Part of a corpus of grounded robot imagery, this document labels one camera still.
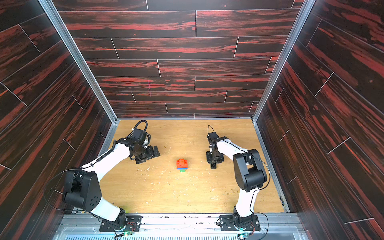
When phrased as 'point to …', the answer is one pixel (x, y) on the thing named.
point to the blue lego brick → (182, 168)
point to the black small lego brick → (213, 165)
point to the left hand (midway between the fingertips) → (155, 156)
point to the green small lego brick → (182, 170)
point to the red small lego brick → (181, 161)
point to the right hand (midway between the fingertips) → (215, 160)
